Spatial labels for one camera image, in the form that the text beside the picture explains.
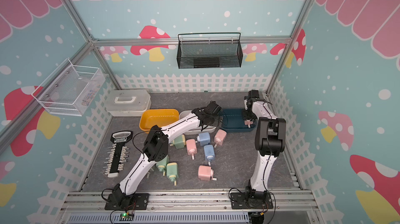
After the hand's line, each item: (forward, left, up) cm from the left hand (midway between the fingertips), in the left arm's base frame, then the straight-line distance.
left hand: (214, 122), depth 98 cm
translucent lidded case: (+9, +55, +7) cm, 56 cm away
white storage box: (-7, +3, +3) cm, 8 cm away
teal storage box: (+3, -13, -3) cm, 14 cm away
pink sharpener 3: (0, -22, 0) cm, 22 cm away
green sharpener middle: (-28, +27, +2) cm, 39 cm away
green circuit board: (-49, +42, -7) cm, 65 cm away
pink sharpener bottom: (-32, +5, +2) cm, 32 cm away
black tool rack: (-20, +55, -4) cm, 59 cm away
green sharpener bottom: (-31, +21, +2) cm, 38 cm away
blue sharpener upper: (-13, +6, +3) cm, 15 cm away
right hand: (+5, -23, 0) cm, 24 cm away
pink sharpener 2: (-18, +13, +1) cm, 22 cm away
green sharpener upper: (-16, +20, +3) cm, 26 cm away
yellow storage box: (+6, +44, -5) cm, 44 cm away
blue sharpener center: (-21, +3, +2) cm, 22 cm away
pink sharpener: (-12, -3, +2) cm, 12 cm away
